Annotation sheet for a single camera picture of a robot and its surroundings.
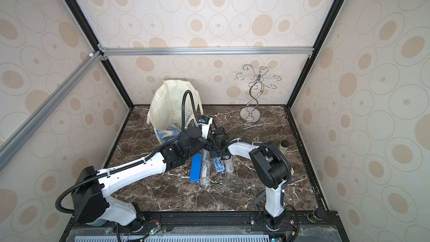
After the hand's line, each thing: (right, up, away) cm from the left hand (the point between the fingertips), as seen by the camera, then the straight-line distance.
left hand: (221, 133), depth 74 cm
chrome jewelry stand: (+21, +25, +20) cm, 39 cm away
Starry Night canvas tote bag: (-32, +9, +21) cm, 39 cm away
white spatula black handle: (+19, -32, +7) cm, 38 cm away
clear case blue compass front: (-1, -18, +16) cm, 24 cm away
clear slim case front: (-8, -22, +13) cm, 27 cm away
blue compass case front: (-13, -20, +15) cm, 28 cm away
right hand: (0, -12, +24) cm, 27 cm away
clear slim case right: (+4, -19, +16) cm, 25 cm away
